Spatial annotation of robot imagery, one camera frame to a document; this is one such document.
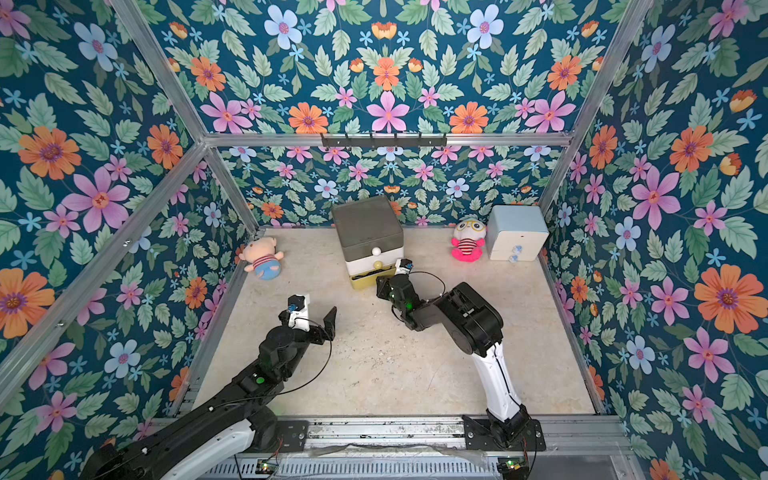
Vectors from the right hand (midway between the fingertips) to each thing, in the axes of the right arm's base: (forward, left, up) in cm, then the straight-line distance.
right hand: (380, 278), depth 100 cm
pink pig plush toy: (+7, +43, +4) cm, 44 cm away
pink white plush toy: (+17, -31, +2) cm, 36 cm away
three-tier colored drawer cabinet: (+4, +2, +16) cm, 17 cm away
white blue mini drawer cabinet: (+13, -46, +9) cm, 48 cm away
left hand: (-18, +13, +12) cm, 25 cm away
